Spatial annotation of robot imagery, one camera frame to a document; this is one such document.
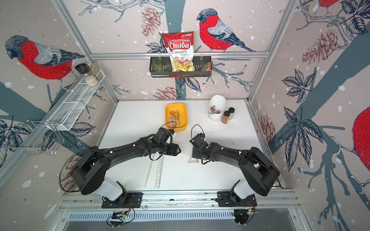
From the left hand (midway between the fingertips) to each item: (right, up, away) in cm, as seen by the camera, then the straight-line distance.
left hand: (179, 148), depth 85 cm
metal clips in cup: (+24, +23, +18) cm, 38 cm away
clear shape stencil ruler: (-12, -14, -2) cm, 19 cm away
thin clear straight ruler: (-19, -18, -6) cm, 27 cm away
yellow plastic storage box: (+1, +21, +25) cm, 33 cm away
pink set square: (+8, -8, +2) cm, 11 cm away
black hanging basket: (-12, +52, +7) cm, 54 cm away
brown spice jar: (+32, +19, +15) cm, 40 cm away
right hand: (+10, -3, +5) cm, 11 cm away
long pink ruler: (-8, +15, +21) cm, 27 cm away
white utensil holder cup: (+28, +30, +18) cm, 45 cm away
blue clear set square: (-6, +21, +27) cm, 35 cm away
